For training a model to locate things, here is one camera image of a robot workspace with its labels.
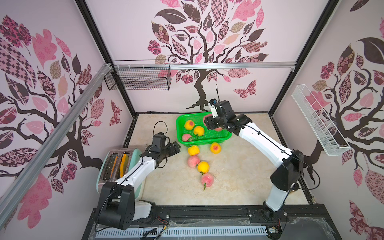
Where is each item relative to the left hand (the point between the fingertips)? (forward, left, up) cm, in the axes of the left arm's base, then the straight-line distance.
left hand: (174, 151), depth 88 cm
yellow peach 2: (-8, -17, -5) cm, 20 cm away
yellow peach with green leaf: (+18, -15, -3) cm, 23 cm away
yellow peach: (+2, -11, -3) cm, 12 cm away
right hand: (+10, -21, +17) cm, 29 cm away
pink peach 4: (-17, -19, -3) cm, 26 cm away
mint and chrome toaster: (-12, +29, +8) cm, 32 cm away
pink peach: (0, -24, +21) cm, 32 cm away
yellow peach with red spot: (+23, -9, -3) cm, 25 cm away
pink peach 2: (+12, -6, -2) cm, 13 cm away
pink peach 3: (-5, -11, -3) cm, 13 cm away
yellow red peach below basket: (+4, -26, -4) cm, 26 cm away
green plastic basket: (+22, -10, -8) cm, 25 cm away
